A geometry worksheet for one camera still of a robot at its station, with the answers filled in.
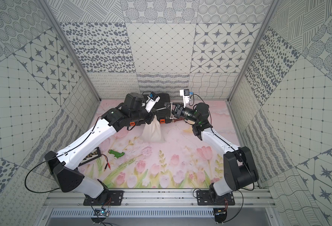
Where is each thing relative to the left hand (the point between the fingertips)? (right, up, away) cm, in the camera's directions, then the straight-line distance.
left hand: (154, 107), depth 74 cm
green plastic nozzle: (-27, -30, +15) cm, 43 cm away
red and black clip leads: (-30, -35, +11) cm, 48 cm away
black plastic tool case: (+5, -3, 0) cm, 5 cm away
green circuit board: (-27, -53, -4) cm, 60 cm away
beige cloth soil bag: (-2, -14, +5) cm, 15 cm away
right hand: (+6, +1, -2) cm, 7 cm away
